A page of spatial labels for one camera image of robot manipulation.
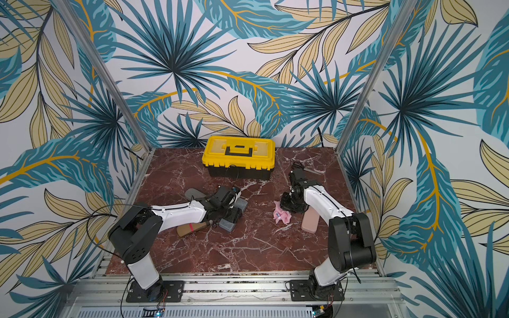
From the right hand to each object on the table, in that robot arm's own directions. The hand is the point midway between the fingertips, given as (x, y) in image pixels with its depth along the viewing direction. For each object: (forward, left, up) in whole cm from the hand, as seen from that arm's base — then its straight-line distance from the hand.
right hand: (284, 207), depth 90 cm
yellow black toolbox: (+22, +20, +11) cm, 31 cm away
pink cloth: (-4, +3, +1) cm, 5 cm away
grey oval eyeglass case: (+11, +43, -3) cm, 44 cm away
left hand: (-1, +23, -4) cm, 23 cm away
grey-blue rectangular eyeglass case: (-6, +26, -3) cm, 27 cm away
